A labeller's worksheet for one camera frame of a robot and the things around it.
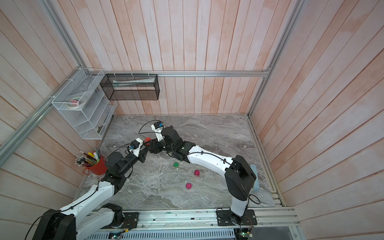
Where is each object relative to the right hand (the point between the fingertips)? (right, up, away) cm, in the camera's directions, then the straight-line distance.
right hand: (148, 143), depth 77 cm
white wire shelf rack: (-30, +12, +1) cm, 33 cm away
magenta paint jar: (+27, -19, +11) cm, 34 cm away
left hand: (-1, 0, +2) cm, 2 cm away
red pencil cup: (-29, -15, +7) cm, 34 cm away
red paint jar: (0, +2, -1) cm, 3 cm away
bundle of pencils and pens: (-35, -10, +7) cm, 36 cm away
